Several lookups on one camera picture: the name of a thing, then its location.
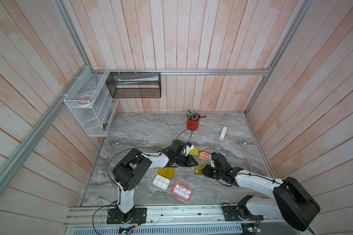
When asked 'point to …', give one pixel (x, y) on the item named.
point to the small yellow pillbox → (198, 170)
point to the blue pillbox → (223, 153)
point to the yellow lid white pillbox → (162, 179)
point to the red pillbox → (183, 191)
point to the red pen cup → (192, 125)
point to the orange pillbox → (204, 155)
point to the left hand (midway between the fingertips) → (196, 166)
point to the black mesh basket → (135, 84)
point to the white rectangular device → (223, 133)
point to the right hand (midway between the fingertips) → (202, 169)
